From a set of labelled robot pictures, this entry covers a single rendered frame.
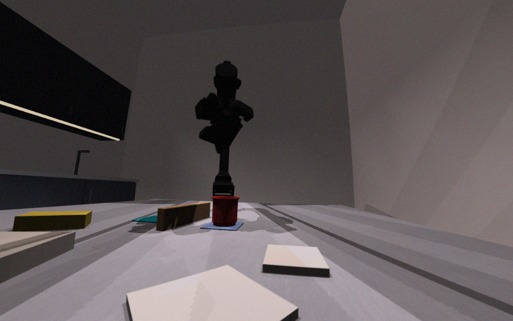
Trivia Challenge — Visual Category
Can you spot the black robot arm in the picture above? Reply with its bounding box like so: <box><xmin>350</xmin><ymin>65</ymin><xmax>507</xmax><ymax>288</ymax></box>
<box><xmin>194</xmin><ymin>61</ymin><xmax>241</xmax><ymax>197</ymax></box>

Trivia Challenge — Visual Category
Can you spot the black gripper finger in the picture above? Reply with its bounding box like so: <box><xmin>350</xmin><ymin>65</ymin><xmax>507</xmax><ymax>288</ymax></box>
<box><xmin>206</xmin><ymin>129</ymin><xmax>224</xmax><ymax>154</ymax></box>
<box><xmin>219</xmin><ymin>116</ymin><xmax>243</xmax><ymax>150</ymax></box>

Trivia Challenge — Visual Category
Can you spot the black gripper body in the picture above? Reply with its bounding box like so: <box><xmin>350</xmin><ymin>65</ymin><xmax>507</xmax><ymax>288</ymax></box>
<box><xmin>199</xmin><ymin>98</ymin><xmax>254</xmax><ymax>144</ymax></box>

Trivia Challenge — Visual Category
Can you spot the light brown wooden bar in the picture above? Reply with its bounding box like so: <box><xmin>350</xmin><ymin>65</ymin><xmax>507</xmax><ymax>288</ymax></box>
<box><xmin>156</xmin><ymin>202</ymin><xmax>211</xmax><ymax>232</ymax></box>

